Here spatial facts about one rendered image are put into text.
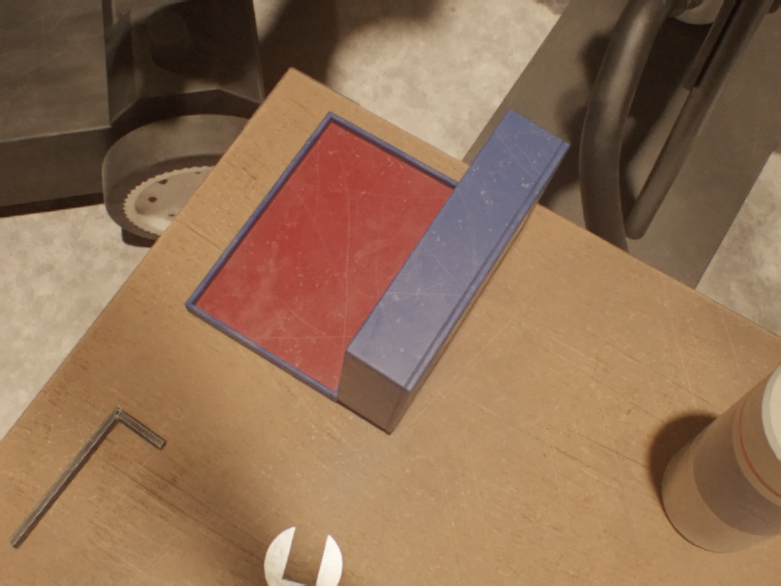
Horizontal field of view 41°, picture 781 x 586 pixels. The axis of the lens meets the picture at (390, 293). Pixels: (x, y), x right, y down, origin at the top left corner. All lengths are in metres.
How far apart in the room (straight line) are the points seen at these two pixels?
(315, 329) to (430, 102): 0.66
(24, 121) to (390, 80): 0.43
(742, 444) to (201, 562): 0.30
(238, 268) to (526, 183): 0.20
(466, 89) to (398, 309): 0.78
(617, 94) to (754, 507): 0.36
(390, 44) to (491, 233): 0.79
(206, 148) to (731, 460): 0.65
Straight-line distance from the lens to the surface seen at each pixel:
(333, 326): 0.63
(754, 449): 0.47
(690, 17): 1.05
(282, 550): 0.60
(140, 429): 0.62
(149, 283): 0.66
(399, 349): 0.50
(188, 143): 1.01
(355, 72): 1.28
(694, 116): 0.96
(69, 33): 1.15
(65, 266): 1.21
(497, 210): 0.53
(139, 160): 1.03
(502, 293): 0.64
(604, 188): 0.79
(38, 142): 1.10
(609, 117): 0.78
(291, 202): 0.66
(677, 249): 1.20
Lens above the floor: 1.06
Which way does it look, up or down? 69 degrees down
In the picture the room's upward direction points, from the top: straight up
